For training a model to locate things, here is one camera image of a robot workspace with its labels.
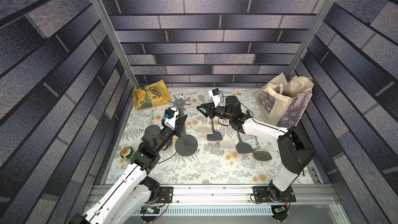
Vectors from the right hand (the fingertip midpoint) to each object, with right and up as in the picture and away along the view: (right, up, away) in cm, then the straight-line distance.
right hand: (198, 105), depth 81 cm
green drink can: (-36, -23, -5) cm, 43 cm away
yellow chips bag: (-32, +7, +25) cm, 41 cm away
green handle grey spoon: (+36, -28, +5) cm, 46 cm away
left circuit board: (-23, -48, -11) cm, 55 cm away
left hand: (-6, -4, -12) cm, 14 cm away
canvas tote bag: (+45, +1, -1) cm, 45 cm away
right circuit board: (+39, -50, -10) cm, 65 cm away
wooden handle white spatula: (+17, -23, +9) cm, 30 cm away
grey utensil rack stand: (-6, -24, +8) cm, 26 cm away
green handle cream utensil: (+4, -16, +16) cm, 23 cm away
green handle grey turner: (+26, -25, +7) cm, 36 cm away
